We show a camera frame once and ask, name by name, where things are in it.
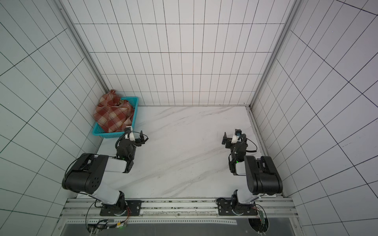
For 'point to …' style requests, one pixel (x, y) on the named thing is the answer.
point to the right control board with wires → (261, 224)
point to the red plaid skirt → (112, 114)
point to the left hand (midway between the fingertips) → (134, 133)
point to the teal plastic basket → (97, 131)
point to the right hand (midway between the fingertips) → (236, 132)
